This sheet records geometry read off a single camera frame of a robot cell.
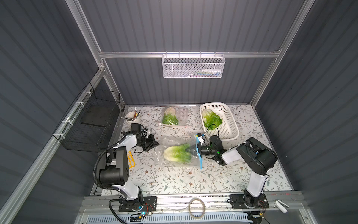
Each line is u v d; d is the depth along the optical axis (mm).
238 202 733
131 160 888
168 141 991
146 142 805
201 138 861
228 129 1047
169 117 1018
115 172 462
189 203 754
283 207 707
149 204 723
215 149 754
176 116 1053
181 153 823
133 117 1020
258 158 503
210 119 1000
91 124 733
